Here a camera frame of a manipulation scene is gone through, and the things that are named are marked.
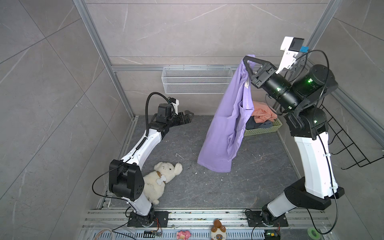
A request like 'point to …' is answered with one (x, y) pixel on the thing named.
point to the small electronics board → (152, 234)
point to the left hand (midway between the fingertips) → (188, 112)
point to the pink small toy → (183, 234)
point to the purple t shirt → (218, 152)
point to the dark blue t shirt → (251, 124)
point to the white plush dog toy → (154, 181)
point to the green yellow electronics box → (272, 234)
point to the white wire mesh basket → (196, 80)
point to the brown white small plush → (218, 231)
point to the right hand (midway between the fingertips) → (242, 59)
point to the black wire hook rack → (359, 157)
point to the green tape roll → (310, 233)
